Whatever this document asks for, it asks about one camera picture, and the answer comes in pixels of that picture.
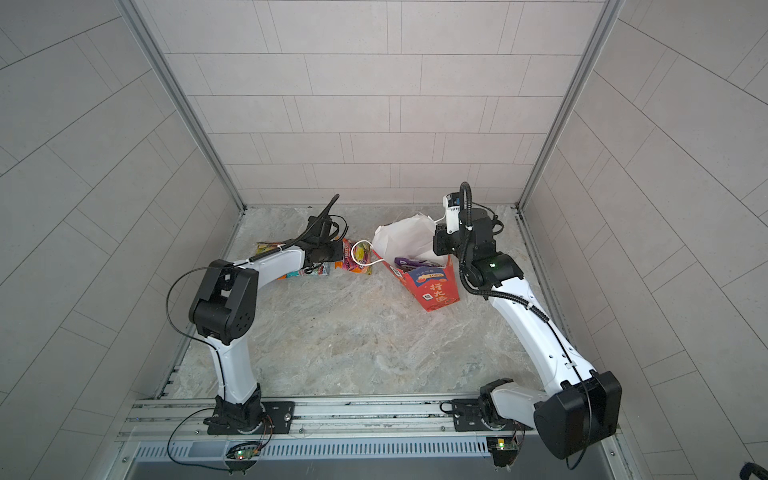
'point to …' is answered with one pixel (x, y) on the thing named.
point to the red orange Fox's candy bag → (266, 246)
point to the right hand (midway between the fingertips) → (434, 225)
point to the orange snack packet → (356, 256)
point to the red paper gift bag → (407, 246)
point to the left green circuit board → (243, 454)
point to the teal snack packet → (321, 269)
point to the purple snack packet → (407, 264)
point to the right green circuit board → (501, 445)
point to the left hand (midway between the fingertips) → (347, 243)
